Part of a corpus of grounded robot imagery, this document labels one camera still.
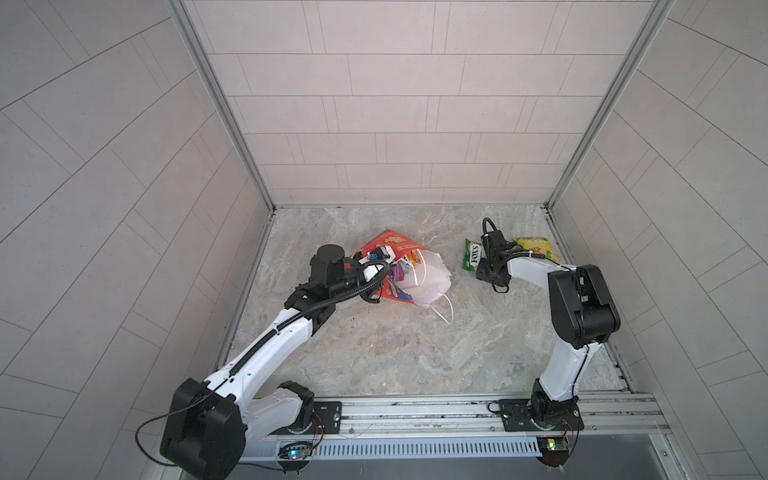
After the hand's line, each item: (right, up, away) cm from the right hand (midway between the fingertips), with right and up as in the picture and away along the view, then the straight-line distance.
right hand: (483, 272), depth 100 cm
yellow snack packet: (+18, +9, -1) cm, 21 cm away
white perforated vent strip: (-22, -36, -32) cm, 53 cm away
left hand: (-29, +7, -26) cm, 40 cm away
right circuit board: (+8, -37, -32) cm, 49 cm away
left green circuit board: (-51, -35, -35) cm, 72 cm away
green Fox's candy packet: (-4, +6, 0) cm, 7 cm away
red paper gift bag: (-22, 0, -7) cm, 24 cm away
